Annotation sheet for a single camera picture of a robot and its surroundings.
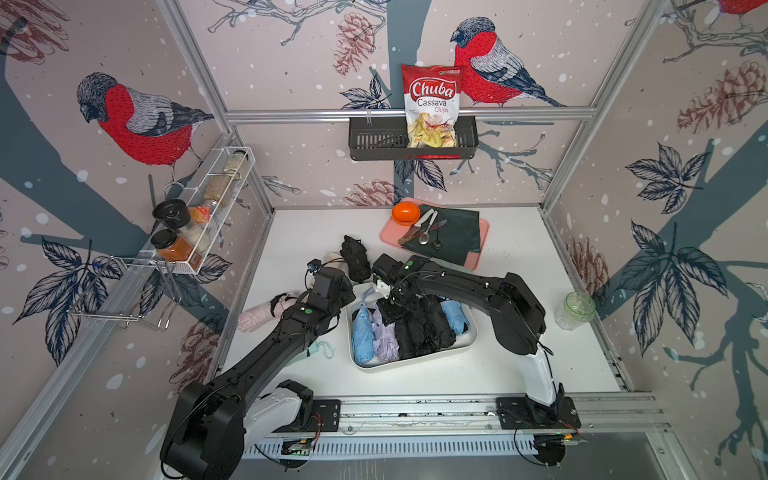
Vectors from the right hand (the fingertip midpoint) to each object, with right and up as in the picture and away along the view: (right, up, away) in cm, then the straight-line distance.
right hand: (385, 322), depth 85 cm
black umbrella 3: (+11, +2, +9) cm, 14 cm away
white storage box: (+23, -5, -2) cm, 23 cm away
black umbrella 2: (+15, -2, -2) cm, 16 cm away
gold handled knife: (+11, +28, +29) cm, 42 cm away
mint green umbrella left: (-20, -7, -3) cm, 22 cm away
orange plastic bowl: (+7, +34, +29) cm, 45 cm away
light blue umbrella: (-6, -3, -4) cm, 8 cm away
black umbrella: (-11, +18, +17) cm, 27 cm away
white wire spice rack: (-45, +45, -1) cm, 64 cm away
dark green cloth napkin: (+23, +25, +26) cm, 43 cm away
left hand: (-10, +12, 0) cm, 16 cm away
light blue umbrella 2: (+20, +3, 0) cm, 20 cm away
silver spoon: (+14, +24, +25) cm, 37 cm away
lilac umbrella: (0, -4, -4) cm, 6 cm away
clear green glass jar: (+58, +4, +1) cm, 58 cm away
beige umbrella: (-12, +19, -12) cm, 26 cm away
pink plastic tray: (+3, +25, +25) cm, 36 cm away
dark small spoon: (+19, +22, +22) cm, 36 cm away
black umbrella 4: (+7, -2, -2) cm, 8 cm away
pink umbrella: (-38, +2, +2) cm, 38 cm away
